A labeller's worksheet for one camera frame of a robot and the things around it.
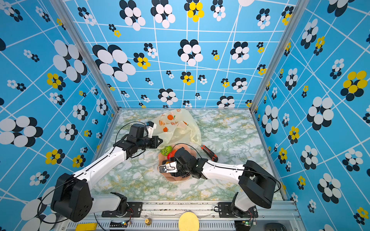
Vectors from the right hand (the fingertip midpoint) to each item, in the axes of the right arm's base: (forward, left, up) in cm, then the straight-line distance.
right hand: (170, 162), depth 81 cm
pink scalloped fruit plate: (-7, +1, -4) cm, 8 cm away
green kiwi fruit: (+7, +2, +1) cm, 7 cm away
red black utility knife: (+10, -24, -8) cm, 28 cm away
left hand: (+11, +4, +6) cm, 13 cm away
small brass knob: (-28, +8, -6) cm, 29 cm away
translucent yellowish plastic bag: (+28, 0, -4) cm, 28 cm away
